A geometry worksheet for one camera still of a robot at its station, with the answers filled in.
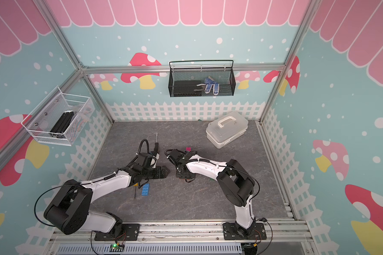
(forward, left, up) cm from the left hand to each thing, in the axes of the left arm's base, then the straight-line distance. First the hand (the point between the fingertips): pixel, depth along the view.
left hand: (163, 174), depth 90 cm
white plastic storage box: (+28, -37, +8) cm, 47 cm away
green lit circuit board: (-34, +17, -5) cm, 39 cm away
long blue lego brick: (-9, +9, -1) cm, 12 cm away
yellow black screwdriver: (-14, +7, +19) cm, 25 cm away
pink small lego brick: (+19, -13, -1) cm, 23 cm away
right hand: (0, -11, 0) cm, 11 cm away
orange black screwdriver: (+21, +9, -2) cm, 23 cm away
